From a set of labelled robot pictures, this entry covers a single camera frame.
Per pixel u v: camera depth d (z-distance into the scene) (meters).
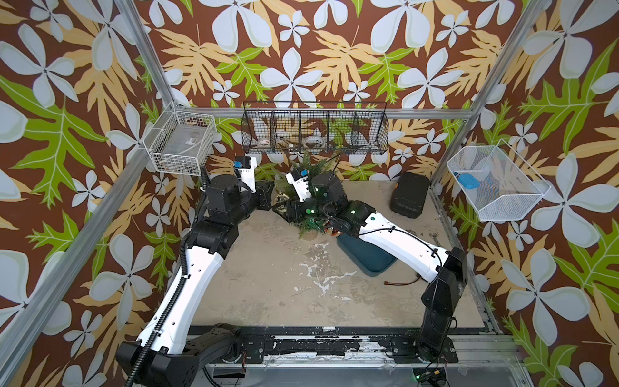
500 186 0.81
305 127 0.98
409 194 1.10
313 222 0.66
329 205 0.56
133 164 0.70
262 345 0.75
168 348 0.37
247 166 0.58
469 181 0.85
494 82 0.83
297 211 0.63
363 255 0.88
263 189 0.58
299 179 0.63
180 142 0.86
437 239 1.01
